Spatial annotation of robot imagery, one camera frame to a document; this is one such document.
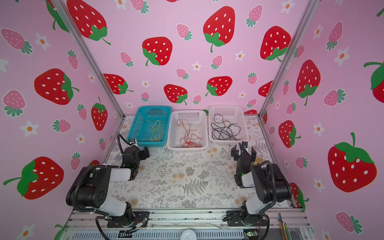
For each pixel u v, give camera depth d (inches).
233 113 46.5
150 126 45.0
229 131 43.6
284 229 27.6
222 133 42.4
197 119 45.1
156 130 43.4
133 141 32.2
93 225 28.3
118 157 38.1
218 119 46.3
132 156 28.7
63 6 27.0
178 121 45.0
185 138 41.0
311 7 27.2
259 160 35.4
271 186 16.7
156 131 43.3
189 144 39.8
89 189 18.2
